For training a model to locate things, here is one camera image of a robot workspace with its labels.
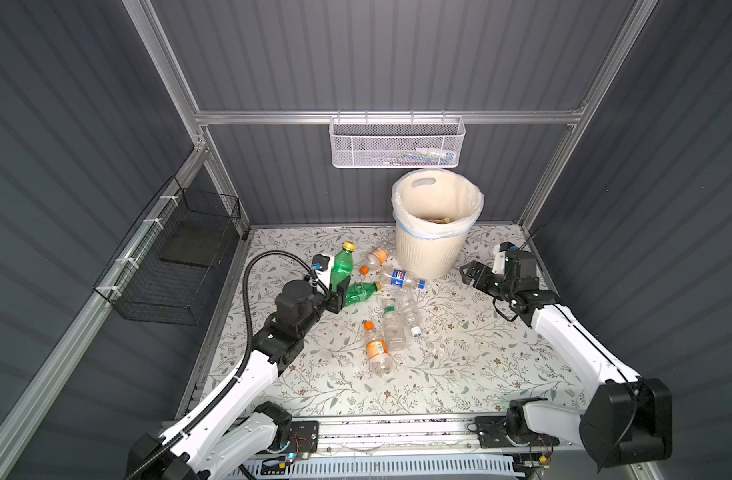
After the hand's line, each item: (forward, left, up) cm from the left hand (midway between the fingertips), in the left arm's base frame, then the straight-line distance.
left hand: (338, 274), depth 75 cm
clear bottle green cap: (-5, -16, -24) cm, 29 cm away
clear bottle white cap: (+2, -22, -25) cm, 33 cm away
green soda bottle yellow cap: (0, -2, +3) cm, 3 cm away
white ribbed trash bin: (+34, -33, -9) cm, 48 cm away
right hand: (+3, -39, -7) cm, 40 cm away
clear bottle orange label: (-14, -10, -22) cm, 28 cm away
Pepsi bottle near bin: (+12, -19, -20) cm, 30 cm away
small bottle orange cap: (+24, -9, -23) cm, 34 cm away
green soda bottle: (+8, -5, -22) cm, 24 cm away
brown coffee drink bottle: (+31, -36, -12) cm, 49 cm away
